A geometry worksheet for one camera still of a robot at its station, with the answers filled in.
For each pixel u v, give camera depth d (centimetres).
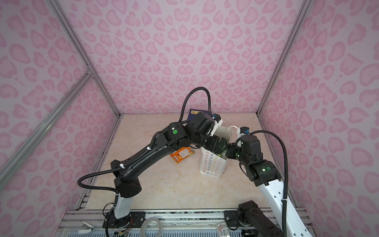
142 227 68
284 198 41
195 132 48
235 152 61
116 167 46
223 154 63
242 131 61
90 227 71
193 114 119
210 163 76
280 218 41
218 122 59
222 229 68
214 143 56
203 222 73
